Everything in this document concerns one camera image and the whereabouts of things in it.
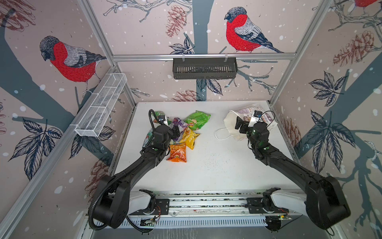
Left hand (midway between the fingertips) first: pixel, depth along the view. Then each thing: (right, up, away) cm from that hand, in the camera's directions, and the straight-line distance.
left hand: (173, 122), depth 85 cm
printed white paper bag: (+45, +4, +7) cm, 45 cm away
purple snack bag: (+4, -3, +12) cm, 13 cm away
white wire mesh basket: (-38, 0, -15) cm, 41 cm away
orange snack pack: (+2, -19, +3) cm, 19 cm away
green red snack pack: (-15, +5, +21) cm, 26 cm away
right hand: (+42, +4, -2) cm, 42 cm away
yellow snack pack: (+9, -11, +8) cm, 16 cm away
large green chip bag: (+15, +1, +17) cm, 22 cm away
